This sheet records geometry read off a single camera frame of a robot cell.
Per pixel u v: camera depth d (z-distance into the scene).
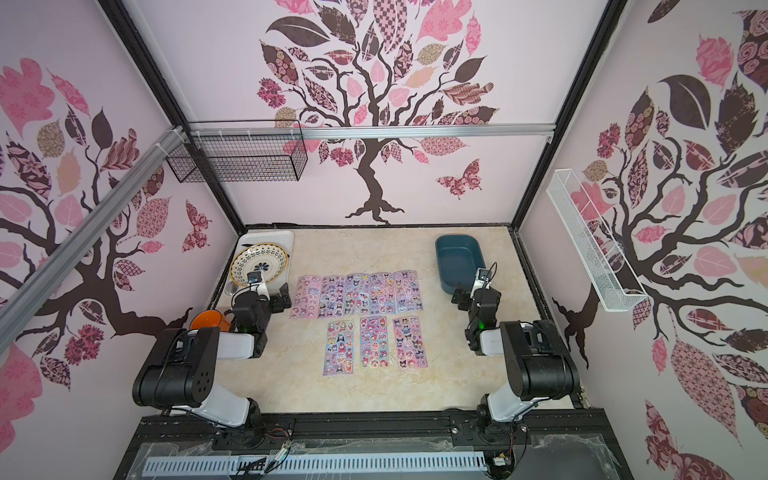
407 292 1.00
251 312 0.71
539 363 0.45
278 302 0.85
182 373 0.46
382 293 1.00
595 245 0.71
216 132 0.91
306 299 0.98
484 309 0.71
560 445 0.72
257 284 0.79
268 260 1.09
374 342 0.90
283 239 1.19
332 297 1.00
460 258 1.16
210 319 0.88
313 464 0.70
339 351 0.87
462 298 0.85
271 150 0.95
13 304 0.50
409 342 0.89
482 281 0.81
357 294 1.00
